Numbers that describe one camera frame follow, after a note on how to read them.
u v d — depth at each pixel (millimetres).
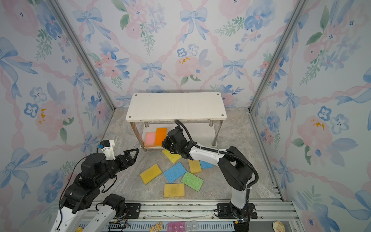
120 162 579
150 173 856
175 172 859
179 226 688
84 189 458
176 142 676
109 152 593
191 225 689
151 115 705
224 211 732
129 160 589
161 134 902
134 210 736
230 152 493
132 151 624
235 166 490
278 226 701
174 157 910
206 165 884
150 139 922
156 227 689
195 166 879
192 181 821
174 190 797
